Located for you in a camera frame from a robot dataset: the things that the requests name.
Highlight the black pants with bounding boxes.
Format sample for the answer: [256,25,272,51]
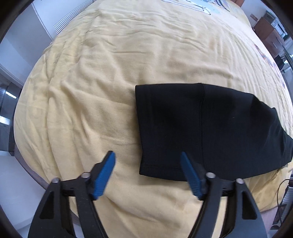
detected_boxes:
[135,83,292,181]

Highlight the white wardrobe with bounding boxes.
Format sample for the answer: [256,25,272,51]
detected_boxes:
[0,0,94,87]

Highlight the wooden drawer chest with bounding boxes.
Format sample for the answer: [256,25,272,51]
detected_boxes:
[253,17,285,58]

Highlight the white printer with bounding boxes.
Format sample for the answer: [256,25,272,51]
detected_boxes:
[263,11,288,40]

